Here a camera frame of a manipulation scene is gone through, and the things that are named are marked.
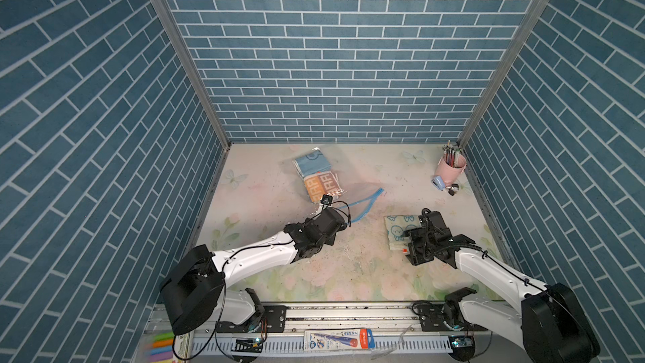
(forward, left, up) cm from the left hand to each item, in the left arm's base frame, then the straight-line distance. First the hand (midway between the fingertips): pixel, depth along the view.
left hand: (333, 226), depth 84 cm
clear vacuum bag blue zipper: (+11, -9, +1) cm, 14 cm away
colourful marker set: (-33, +47, -8) cm, 58 cm away
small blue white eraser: (+23, -44, -5) cm, 50 cm away
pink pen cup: (+25, -48, -1) cm, 54 cm away
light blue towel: (+35, +9, -7) cm, 36 cm away
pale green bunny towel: (+4, -23, -6) cm, 24 cm away
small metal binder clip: (+22, -51, -7) cm, 56 cm away
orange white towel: (+21, +5, -5) cm, 22 cm away
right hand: (-2, -24, -5) cm, 25 cm away
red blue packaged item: (-31, -3, -7) cm, 32 cm away
